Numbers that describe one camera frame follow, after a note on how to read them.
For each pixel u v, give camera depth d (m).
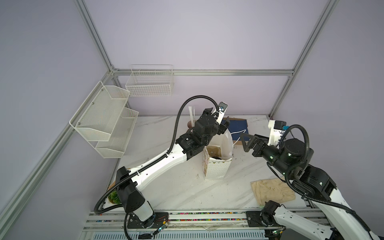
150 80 0.96
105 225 0.73
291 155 0.39
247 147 0.51
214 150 0.96
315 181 0.39
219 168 0.75
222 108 0.53
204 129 0.49
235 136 0.75
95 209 0.37
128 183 0.41
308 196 0.39
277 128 0.48
